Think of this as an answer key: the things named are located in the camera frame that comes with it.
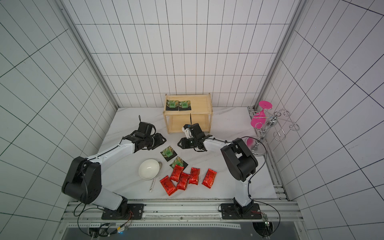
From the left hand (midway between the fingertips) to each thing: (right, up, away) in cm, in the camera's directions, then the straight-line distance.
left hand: (162, 143), depth 89 cm
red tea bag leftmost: (+5, -22, -10) cm, 24 cm away
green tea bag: (+5, +25, +4) cm, 26 cm away
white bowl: (-7, -14, -4) cm, 17 cm away
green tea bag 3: (+3, -7, +5) cm, 9 cm away
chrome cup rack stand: (+61, +14, -15) cm, 64 cm away
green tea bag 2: (+13, +24, +3) cm, 27 cm away
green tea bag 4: (+10, -11, +1) cm, 15 cm away
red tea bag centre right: (+19, -17, -7) cm, 27 cm away
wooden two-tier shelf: (+24, +19, +1) cm, 31 cm away
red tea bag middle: (+13, -19, -9) cm, 25 cm away
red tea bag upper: (+9, -16, -6) cm, 19 cm away
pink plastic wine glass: (+58, +15, -2) cm, 60 cm away
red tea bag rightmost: (+28, -18, -8) cm, 34 cm away
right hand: (+7, -2, +3) cm, 8 cm away
